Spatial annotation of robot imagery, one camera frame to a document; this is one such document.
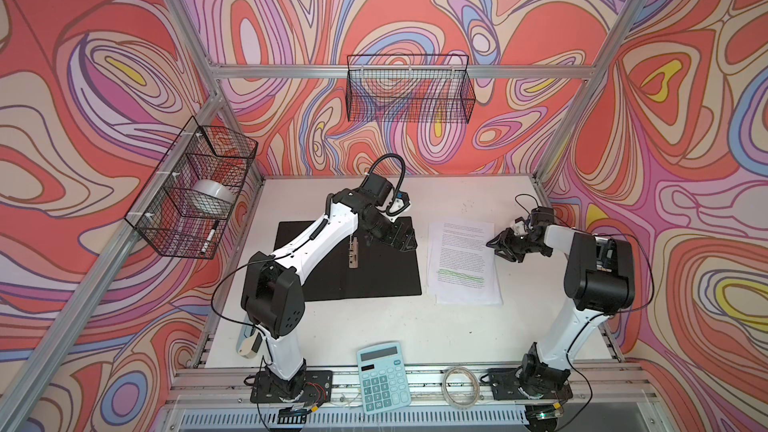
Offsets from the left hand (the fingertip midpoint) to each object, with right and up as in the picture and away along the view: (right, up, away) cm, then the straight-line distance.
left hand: (406, 238), depth 82 cm
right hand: (+30, -6, +16) cm, 35 cm away
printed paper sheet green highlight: (+19, -11, +13) cm, 25 cm away
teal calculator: (-6, -34, -9) cm, 35 cm away
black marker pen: (-49, +3, -9) cm, 50 cm away
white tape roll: (-49, +13, -8) cm, 51 cm away
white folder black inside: (-12, -11, +11) cm, 19 cm away
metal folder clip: (-16, -6, +14) cm, 23 cm away
